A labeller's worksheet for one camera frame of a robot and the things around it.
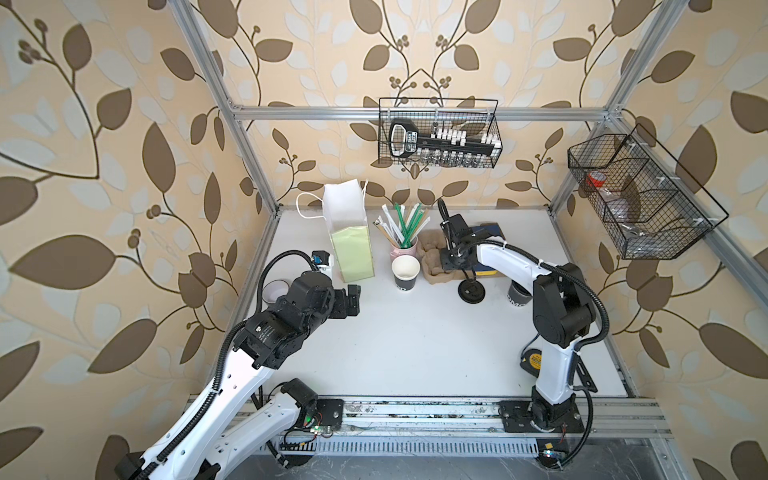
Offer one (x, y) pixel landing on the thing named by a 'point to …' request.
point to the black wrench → (584, 379)
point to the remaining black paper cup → (405, 269)
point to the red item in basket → (596, 179)
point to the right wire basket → (649, 205)
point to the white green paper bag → (344, 206)
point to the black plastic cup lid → (471, 291)
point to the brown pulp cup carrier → (430, 243)
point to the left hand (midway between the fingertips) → (346, 287)
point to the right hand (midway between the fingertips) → (451, 263)
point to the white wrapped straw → (393, 224)
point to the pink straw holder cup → (396, 251)
